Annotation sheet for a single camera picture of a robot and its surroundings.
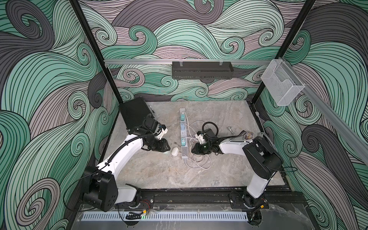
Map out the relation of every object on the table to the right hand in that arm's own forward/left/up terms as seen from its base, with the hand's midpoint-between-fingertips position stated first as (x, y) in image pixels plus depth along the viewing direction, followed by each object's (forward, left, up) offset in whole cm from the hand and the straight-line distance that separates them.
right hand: (191, 152), depth 91 cm
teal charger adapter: (+24, +5, +7) cm, 26 cm away
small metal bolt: (+17, -29, +1) cm, 34 cm away
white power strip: (+1, +4, +2) cm, 5 cm away
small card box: (+11, -41, 0) cm, 43 cm away
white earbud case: (0, +10, +2) cm, 11 cm away
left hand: (-2, +15, +13) cm, 20 cm away
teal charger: (+4, +5, +7) cm, 10 cm away
